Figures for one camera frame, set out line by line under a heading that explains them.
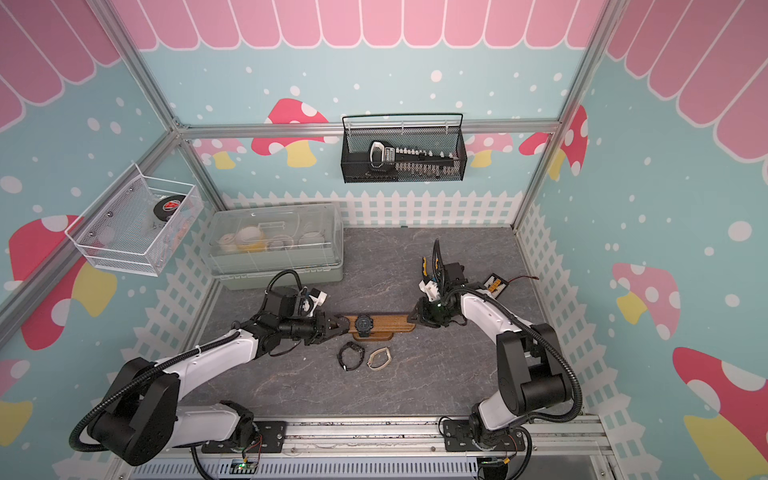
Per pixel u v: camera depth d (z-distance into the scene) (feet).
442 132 3.00
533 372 1.47
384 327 2.79
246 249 3.09
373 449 2.42
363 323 2.78
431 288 2.77
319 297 2.71
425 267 3.50
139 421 1.37
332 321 2.57
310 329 2.45
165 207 2.55
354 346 2.79
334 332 2.66
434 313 2.58
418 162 2.88
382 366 2.76
